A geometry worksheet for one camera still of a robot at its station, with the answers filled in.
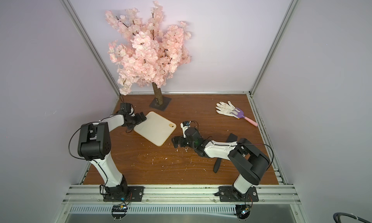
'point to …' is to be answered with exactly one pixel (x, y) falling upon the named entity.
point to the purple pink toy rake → (240, 114)
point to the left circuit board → (118, 211)
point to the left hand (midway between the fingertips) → (142, 119)
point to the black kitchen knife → (232, 137)
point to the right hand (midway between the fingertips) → (178, 134)
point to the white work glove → (228, 109)
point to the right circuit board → (242, 211)
